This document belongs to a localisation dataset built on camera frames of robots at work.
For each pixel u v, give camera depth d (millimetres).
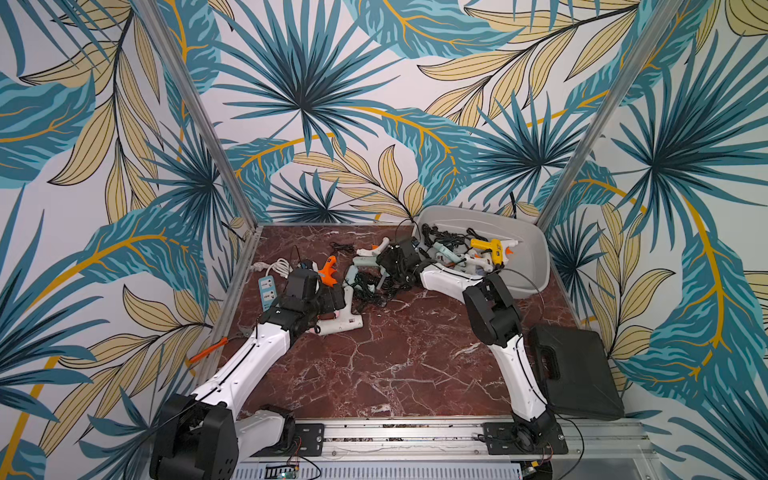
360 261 1034
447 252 1030
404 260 820
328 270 1038
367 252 1078
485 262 1036
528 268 1090
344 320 900
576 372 789
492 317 599
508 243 1132
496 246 1090
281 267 1034
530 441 644
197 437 387
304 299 631
